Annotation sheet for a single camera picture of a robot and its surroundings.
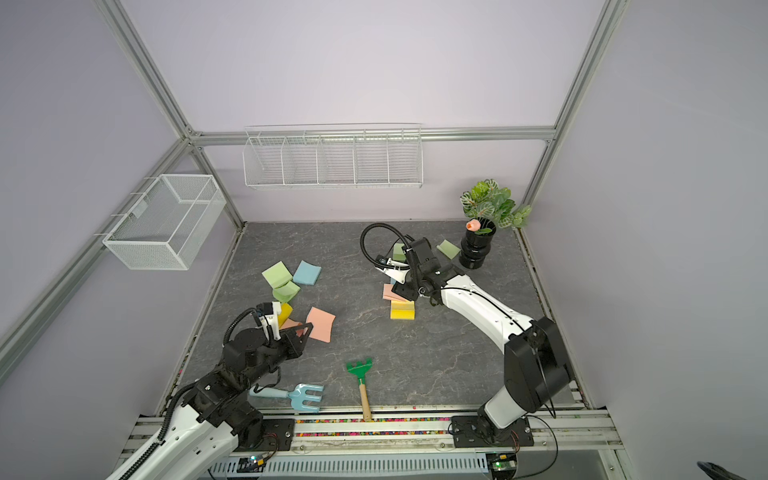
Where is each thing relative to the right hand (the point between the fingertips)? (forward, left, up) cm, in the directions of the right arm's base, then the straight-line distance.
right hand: (403, 271), depth 87 cm
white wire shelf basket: (+37, +23, +15) cm, 46 cm away
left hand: (-18, +24, 0) cm, 30 cm away
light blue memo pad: (+10, +34, -14) cm, 38 cm away
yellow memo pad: (-6, 0, -13) cm, 14 cm away
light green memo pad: (+9, +44, -14) cm, 47 cm away
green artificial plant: (+18, -27, +10) cm, 34 cm away
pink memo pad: (-16, +22, -2) cm, 27 cm away
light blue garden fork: (-30, +29, -14) cm, 44 cm away
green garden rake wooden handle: (-24, +12, -16) cm, 31 cm away
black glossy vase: (+13, -24, -2) cm, 27 cm away
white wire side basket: (+9, +67, +11) cm, 69 cm away
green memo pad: (+18, +1, -14) cm, 23 cm away
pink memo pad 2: (-11, +35, -11) cm, 38 cm away
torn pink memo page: (+1, +5, -14) cm, 15 cm away
